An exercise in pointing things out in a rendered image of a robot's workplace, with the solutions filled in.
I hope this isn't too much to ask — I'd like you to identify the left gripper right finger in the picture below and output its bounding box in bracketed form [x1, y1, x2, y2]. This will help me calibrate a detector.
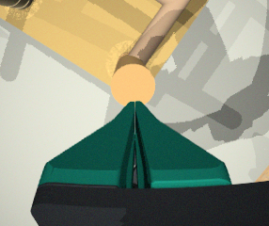
[135, 101, 232, 188]

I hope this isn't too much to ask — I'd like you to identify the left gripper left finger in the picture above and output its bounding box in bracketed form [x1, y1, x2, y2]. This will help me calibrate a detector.
[38, 101, 135, 188]

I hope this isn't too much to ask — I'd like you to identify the yellow flat stool seat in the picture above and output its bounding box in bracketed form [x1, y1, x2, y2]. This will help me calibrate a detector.
[0, 0, 208, 87]

